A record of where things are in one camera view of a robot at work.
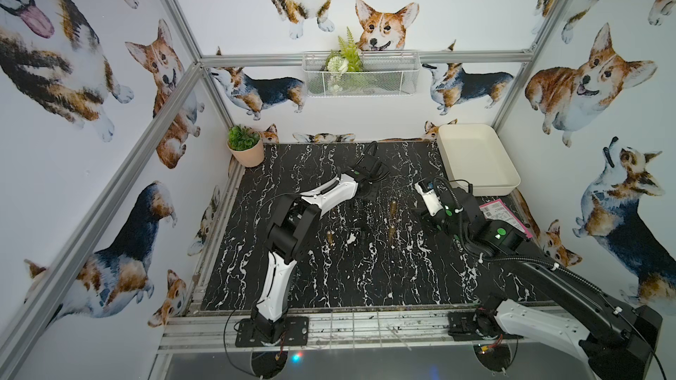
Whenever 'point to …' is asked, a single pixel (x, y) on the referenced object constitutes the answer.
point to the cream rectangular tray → (475, 152)
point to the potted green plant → (246, 145)
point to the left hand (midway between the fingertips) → (374, 188)
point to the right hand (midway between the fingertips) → (417, 205)
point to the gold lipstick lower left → (329, 235)
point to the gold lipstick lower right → (392, 232)
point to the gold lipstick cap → (393, 208)
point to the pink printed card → (498, 210)
